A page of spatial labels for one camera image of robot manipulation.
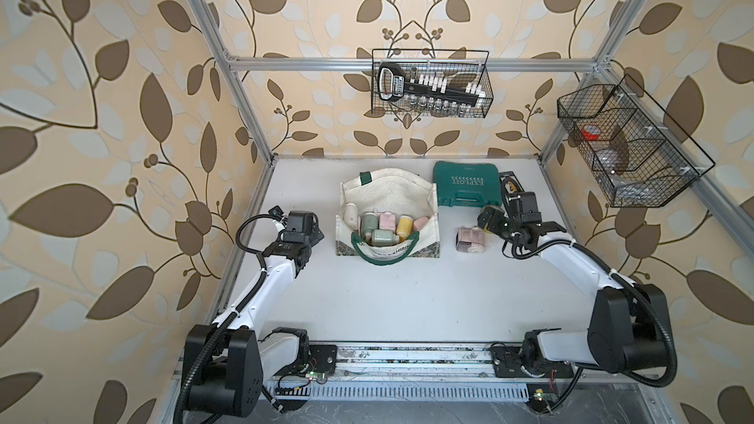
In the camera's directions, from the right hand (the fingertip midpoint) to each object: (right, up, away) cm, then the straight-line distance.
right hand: (492, 222), depth 90 cm
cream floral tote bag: (-32, +10, +4) cm, 34 cm away
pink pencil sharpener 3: (-23, -1, +3) cm, 23 cm away
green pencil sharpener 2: (-34, -4, -3) cm, 34 cm away
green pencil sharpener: (-38, -1, +3) cm, 38 cm away
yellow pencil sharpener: (-27, -2, +1) cm, 27 cm away
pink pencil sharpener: (-6, -6, +1) cm, 9 cm away
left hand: (-60, -3, -4) cm, 60 cm away
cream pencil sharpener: (-43, +3, -5) cm, 44 cm away
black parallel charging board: (+15, +13, +22) cm, 29 cm away
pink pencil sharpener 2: (-32, 0, +4) cm, 33 cm away
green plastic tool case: (-3, +12, +16) cm, 20 cm away
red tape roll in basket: (+24, +26, -9) cm, 37 cm away
